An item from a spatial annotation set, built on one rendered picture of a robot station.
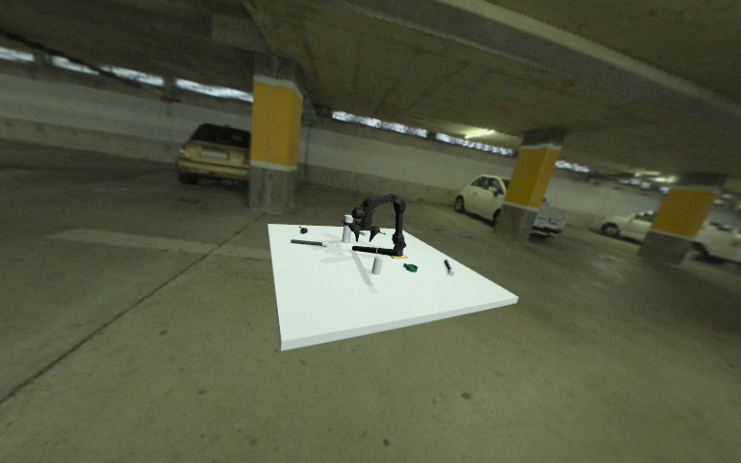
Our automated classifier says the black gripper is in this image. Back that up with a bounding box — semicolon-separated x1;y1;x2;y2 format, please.
350;218;380;242

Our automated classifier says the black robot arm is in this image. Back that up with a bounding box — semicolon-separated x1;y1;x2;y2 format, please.
352;194;406;251

